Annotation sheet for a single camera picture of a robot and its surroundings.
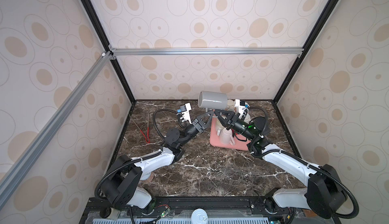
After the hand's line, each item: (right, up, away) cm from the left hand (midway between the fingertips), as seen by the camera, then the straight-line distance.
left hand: (218, 116), depth 61 cm
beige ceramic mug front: (+9, -13, +29) cm, 33 cm away
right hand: (0, +1, +4) cm, 4 cm away
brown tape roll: (-35, -35, +21) cm, 54 cm away
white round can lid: (-7, -44, +5) cm, 45 cm away
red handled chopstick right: (-40, -15, +36) cm, 56 cm away
